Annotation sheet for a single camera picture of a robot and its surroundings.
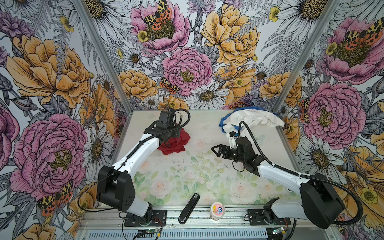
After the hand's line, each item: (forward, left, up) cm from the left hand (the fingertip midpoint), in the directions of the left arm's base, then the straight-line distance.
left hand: (174, 133), depth 86 cm
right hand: (-10, -24, -6) cm, 26 cm away
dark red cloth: (+1, +1, -13) cm, 13 cm away
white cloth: (+20, -51, -8) cm, 56 cm away
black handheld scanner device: (-36, -8, -13) cm, 39 cm away
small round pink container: (-38, -21, -7) cm, 44 cm away
